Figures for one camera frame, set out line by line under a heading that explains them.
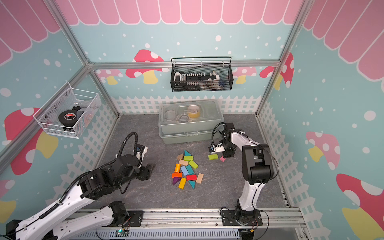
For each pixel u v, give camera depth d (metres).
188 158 0.94
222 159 0.94
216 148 0.86
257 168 0.50
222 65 0.89
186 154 0.95
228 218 0.74
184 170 0.90
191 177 0.87
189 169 0.90
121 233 0.73
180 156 0.96
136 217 0.74
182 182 0.85
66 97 0.75
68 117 0.71
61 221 0.44
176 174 0.88
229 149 0.84
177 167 0.91
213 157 0.95
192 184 0.83
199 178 0.87
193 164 0.92
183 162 0.94
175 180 0.85
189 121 0.94
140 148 0.60
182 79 0.89
